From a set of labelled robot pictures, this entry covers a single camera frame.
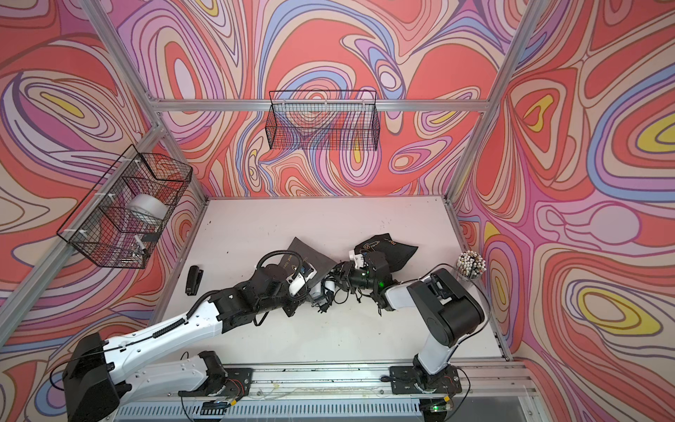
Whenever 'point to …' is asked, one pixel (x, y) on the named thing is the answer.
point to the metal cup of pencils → (471, 265)
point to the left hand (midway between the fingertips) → (312, 291)
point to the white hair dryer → (321, 290)
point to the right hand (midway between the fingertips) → (326, 279)
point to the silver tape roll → (149, 205)
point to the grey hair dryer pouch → (322, 263)
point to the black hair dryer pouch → (395, 253)
